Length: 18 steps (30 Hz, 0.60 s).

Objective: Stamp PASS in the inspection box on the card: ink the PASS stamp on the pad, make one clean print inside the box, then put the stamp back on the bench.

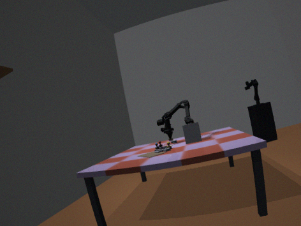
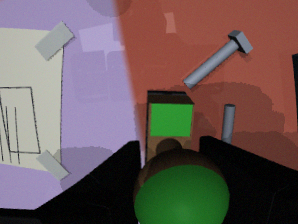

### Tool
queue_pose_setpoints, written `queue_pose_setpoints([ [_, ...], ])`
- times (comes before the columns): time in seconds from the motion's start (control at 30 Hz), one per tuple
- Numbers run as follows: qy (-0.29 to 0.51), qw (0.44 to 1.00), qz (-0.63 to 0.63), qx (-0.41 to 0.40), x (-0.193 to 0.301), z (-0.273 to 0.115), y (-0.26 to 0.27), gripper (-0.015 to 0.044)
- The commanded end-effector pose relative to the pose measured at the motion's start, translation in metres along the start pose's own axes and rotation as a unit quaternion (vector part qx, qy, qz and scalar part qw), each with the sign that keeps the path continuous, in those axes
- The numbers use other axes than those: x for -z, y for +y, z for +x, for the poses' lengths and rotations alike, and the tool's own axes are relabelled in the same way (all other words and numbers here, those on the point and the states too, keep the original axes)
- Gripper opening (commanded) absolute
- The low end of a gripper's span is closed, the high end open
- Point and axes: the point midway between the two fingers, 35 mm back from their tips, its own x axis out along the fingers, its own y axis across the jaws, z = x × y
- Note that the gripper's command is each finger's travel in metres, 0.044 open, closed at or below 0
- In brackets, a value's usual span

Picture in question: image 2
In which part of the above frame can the white card taped down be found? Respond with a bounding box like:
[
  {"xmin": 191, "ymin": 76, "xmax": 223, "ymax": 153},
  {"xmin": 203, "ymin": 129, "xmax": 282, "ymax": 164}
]
[{"xmin": 0, "ymin": 20, "xmax": 73, "ymax": 181}]

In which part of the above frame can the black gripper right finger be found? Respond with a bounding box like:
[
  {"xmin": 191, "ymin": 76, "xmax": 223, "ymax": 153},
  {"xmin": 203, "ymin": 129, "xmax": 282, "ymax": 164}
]
[{"xmin": 200, "ymin": 136, "xmax": 298, "ymax": 224}]

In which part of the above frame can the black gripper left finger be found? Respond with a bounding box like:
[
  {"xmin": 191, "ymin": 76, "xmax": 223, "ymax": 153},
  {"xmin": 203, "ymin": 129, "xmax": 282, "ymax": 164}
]
[{"xmin": 0, "ymin": 140, "xmax": 141, "ymax": 224}]

